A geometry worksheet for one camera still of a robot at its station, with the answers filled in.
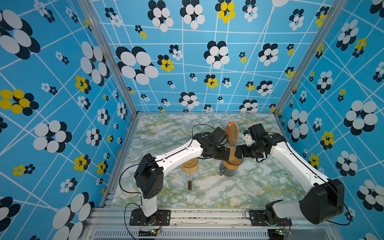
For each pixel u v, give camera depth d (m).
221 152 0.71
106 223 0.72
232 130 1.02
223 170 0.83
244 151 0.72
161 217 0.74
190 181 0.79
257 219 0.73
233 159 0.81
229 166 0.80
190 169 0.78
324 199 0.39
